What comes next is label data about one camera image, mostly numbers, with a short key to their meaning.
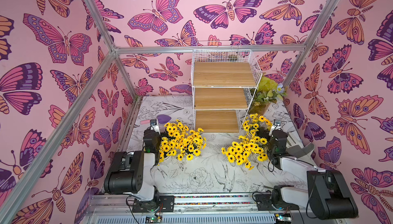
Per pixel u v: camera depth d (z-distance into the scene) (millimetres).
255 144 768
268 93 900
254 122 898
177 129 854
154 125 796
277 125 750
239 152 773
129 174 455
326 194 418
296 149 926
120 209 732
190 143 815
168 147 798
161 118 1061
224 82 699
